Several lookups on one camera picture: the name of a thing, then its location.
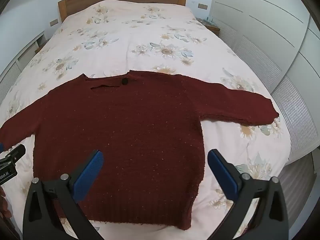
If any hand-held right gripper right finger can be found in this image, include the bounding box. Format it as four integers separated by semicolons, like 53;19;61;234
207;149;289;240

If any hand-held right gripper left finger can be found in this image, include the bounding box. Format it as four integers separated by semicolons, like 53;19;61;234
23;149;104;240

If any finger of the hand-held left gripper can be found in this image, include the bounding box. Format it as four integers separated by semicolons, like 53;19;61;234
0;144;26;167

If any dark red knit sweater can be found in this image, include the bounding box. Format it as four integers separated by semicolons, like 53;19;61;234
0;70;280;231

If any person's dark clothing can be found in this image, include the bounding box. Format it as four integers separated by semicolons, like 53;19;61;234
0;187;21;240

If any white shelf unit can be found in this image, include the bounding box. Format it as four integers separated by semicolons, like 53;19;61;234
0;30;47;100

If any wooden nightstand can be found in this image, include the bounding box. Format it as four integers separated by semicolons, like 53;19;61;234
195;17;221;37

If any white wardrobe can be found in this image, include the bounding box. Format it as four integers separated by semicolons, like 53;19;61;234
209;0;320;155

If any floral bed cover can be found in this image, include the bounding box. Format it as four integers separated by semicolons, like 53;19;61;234
0;0;292;240

